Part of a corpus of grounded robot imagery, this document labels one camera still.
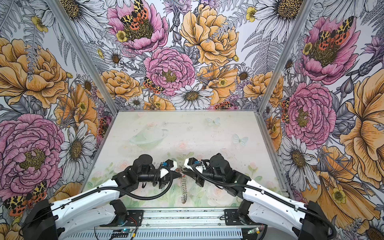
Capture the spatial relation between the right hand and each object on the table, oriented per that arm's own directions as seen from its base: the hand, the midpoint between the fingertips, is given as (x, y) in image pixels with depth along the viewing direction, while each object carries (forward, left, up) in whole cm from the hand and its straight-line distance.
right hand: (186, 174), depth 70 cm
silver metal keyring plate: (-4, +1, -5) cm, 7 cm away
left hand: (+1, +4, -5) cm, 6 cm away
